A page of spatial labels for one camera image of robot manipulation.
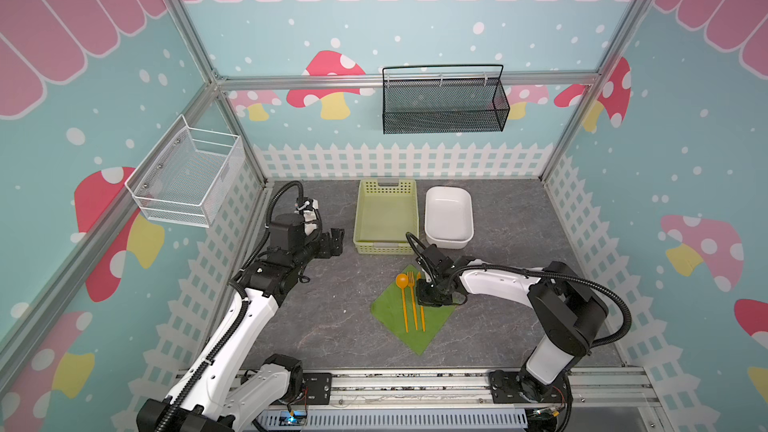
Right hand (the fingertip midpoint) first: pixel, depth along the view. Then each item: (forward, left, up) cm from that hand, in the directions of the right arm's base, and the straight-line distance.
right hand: (416, 300), depth 88 cm
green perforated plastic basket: (+34, +9, 0) cm, 35 cm away
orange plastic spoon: (+6, +4, 0) cm, 7 cm away
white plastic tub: (+32, -14, 0) cm, 34 cm away
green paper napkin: (-2, +8, 0) cm, 8 cm away
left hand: (+9, +24, +21) cm, 33 cm away
